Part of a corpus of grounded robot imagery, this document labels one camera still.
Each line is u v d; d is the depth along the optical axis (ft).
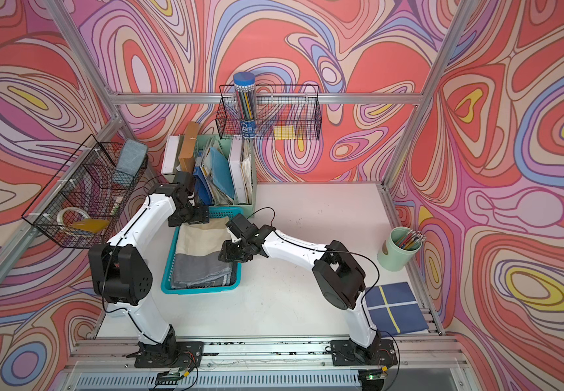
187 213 2.42
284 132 2.98
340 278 1.62
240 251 2.41
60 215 2.17
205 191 3.35
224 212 3.23
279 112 2.75
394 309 2.70
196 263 2.83
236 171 3.14
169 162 2.84
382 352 2.31
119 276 1.57
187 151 2.79
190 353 2.37
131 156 2.64
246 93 2.40
